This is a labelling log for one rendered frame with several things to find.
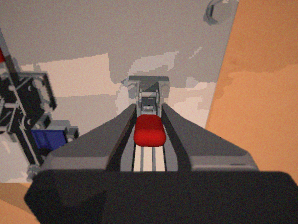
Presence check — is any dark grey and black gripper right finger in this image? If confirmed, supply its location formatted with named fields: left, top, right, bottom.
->
left=161, top=103, right=260, bottom=171

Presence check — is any toggle clamp with red handle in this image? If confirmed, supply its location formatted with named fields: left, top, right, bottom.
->
left=0, top=48, right=57, bottom=182

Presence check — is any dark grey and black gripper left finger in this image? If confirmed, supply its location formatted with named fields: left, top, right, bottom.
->
left=37, top=103, right=137, bottom=174

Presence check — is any blue flat rectangular plate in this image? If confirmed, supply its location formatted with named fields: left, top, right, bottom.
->
left=31, top=126, right=68, bottom=151

